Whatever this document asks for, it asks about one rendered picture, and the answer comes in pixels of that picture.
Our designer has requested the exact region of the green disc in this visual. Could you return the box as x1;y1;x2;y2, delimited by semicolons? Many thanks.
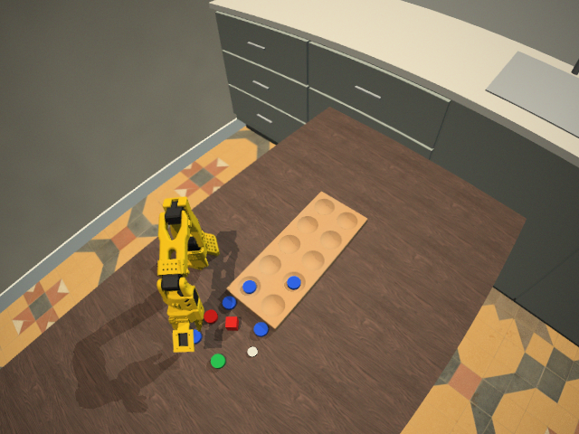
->
211;354;226;369

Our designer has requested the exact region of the red cube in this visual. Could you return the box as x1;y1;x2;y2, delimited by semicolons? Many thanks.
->
225;316;239;331

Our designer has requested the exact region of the red disc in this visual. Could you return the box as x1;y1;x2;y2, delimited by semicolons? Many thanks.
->
204;310;218;324

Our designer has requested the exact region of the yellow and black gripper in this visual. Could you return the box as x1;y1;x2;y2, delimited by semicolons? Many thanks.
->
167;298;204;352

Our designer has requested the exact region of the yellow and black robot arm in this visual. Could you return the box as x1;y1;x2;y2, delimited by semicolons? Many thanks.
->
157;197;220;311

